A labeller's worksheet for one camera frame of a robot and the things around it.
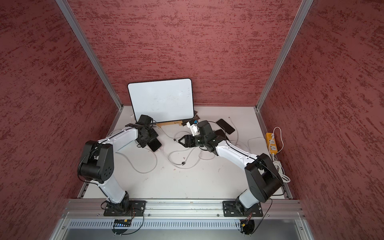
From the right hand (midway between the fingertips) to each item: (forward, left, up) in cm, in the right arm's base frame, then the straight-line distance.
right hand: (182, 143), depth 83 cm
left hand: (+8, +21, -9) cm, 24 cm away
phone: (+23, -30, -16) cm, 41 cm away
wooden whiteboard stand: (+21, +11, -8) cm, 25 cm away
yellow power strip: (+5, -57, -12) cm, 59 cm away
